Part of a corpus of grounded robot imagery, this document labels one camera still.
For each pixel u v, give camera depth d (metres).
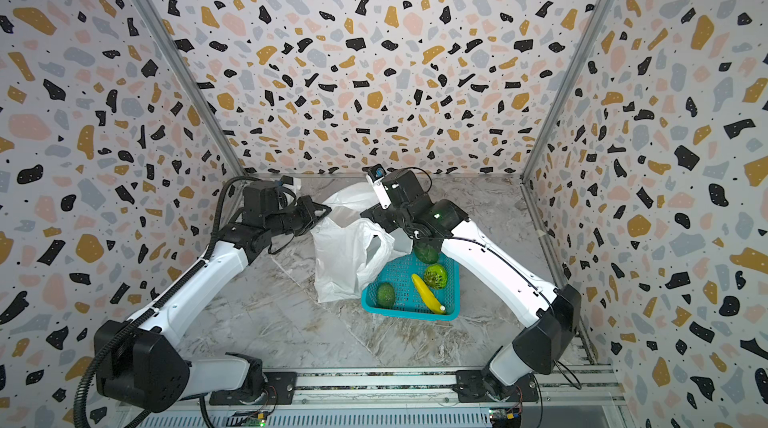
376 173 0.63
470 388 0.74
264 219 0.61
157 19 0.78
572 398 0.73
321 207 0.78
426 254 0.94
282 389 0.73
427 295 0.88
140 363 0.39
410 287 0.91
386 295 0.85
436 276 0.88
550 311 0.41
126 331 0.39
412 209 0.53
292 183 0.75
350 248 0.72
